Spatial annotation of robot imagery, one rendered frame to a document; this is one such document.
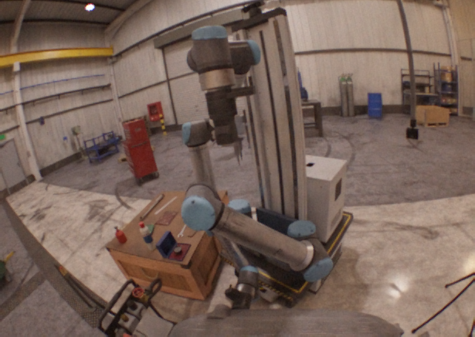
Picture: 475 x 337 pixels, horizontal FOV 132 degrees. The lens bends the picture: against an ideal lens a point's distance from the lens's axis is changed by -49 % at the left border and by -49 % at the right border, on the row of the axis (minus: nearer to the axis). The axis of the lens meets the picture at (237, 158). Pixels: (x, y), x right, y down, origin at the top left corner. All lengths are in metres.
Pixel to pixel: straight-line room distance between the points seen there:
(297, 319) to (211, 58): 0.59
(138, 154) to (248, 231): 3.59
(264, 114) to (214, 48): 0.74
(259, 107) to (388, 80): 8.22
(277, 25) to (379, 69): 8.11
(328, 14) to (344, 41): 1.25
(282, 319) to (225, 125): 0.46
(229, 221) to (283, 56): 0.76
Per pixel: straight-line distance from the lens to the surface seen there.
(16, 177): 10.75
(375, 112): 8.13
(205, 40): 0.51
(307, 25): 8.76
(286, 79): 1.01
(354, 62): 8.76
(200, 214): 0.68
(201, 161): 1.13
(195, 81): 9.69
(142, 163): 4.20
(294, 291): 1.28
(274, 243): 0.82
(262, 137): 1.21
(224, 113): 0.50
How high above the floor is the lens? 1.39
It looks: 19 degrees down
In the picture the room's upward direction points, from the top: 10 degrees counter-clockwise
